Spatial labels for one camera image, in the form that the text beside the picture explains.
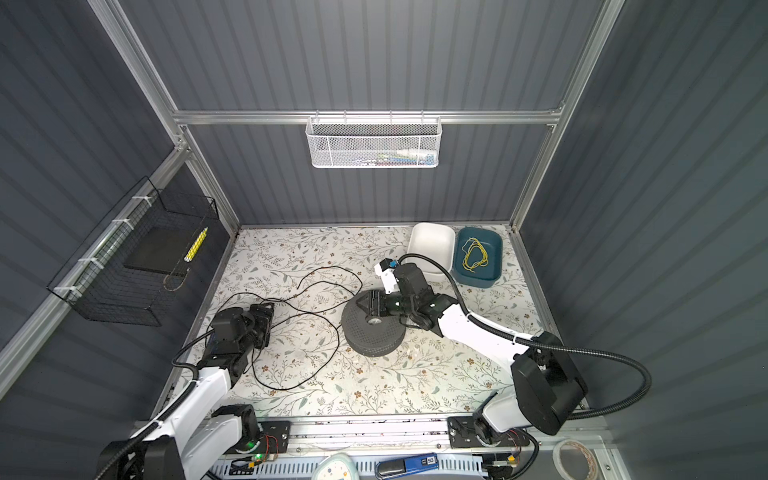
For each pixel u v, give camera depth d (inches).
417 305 24.8
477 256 43.0
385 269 29.1
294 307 38.7
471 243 43.9
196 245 30.6
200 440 21.0
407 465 26.2
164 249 30.0
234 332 26.3
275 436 28.6
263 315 30.8
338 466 26.7
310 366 33.9
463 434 29.0
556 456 27.4
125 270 28.1
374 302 27.8
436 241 44.2
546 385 16.8
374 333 34.8
